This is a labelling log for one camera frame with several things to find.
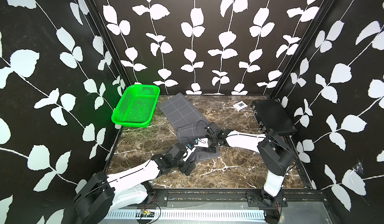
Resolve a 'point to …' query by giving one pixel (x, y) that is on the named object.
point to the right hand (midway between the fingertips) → (201, 143)
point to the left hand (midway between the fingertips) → (190, 159)
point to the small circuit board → (146, 213)
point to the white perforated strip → (187, 215)
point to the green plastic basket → (136, 106)
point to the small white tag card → (240, 106)
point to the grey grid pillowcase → (189, 122)
